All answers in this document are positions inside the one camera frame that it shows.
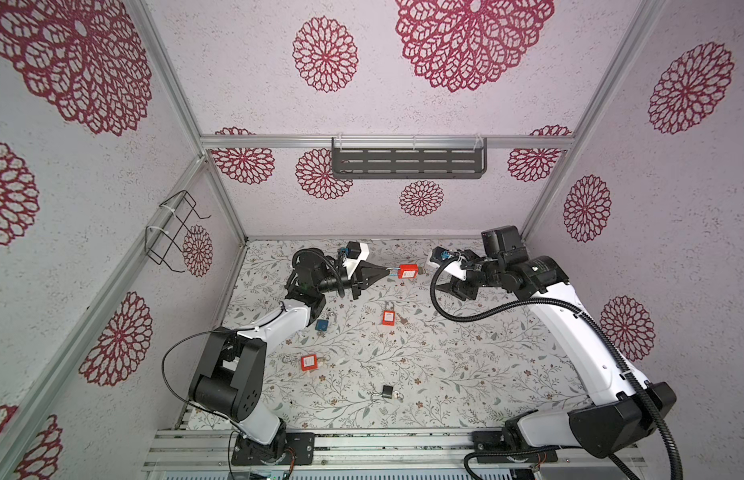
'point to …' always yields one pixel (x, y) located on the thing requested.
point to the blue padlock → (322, 325)
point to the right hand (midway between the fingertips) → (445, 265)
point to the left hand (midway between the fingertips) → (385, 274)
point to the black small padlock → (387, 392)
